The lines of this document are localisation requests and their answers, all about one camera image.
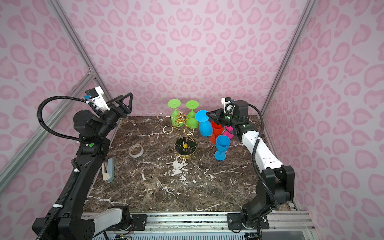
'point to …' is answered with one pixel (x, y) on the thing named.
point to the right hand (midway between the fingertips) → (207, 113)
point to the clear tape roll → (135, 150)
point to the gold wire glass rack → (185, 147)
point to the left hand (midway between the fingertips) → (127, 92)
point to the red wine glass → (217, 129)
